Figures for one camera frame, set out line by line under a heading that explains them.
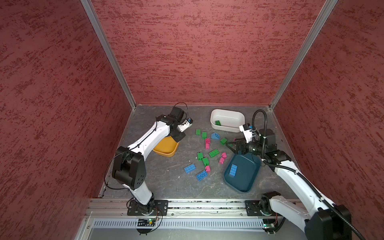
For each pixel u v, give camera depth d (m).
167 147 0.94
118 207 0.76
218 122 1.08
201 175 0.85
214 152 0.92
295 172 0.49
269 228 0.70
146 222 0.72
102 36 0.81
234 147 0.72
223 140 0.98
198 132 1.02
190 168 0.87
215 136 1.00
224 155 0.92
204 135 1.01
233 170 0.85
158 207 0.74
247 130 0.70
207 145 0.95
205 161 0.88
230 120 1.12
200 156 0.90
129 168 0.45
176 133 0.77
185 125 0.79
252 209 0.74
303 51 0.88
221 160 0.89
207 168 0.86
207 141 0.99
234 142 0.68
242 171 0.87
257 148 0.66
